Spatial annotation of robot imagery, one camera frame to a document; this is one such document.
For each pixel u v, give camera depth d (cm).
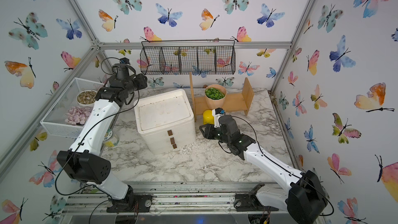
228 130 60
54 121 63
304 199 39
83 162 42
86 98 72
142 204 74
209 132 67
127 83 62
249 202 72
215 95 92
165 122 76
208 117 93
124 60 66
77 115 63
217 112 71
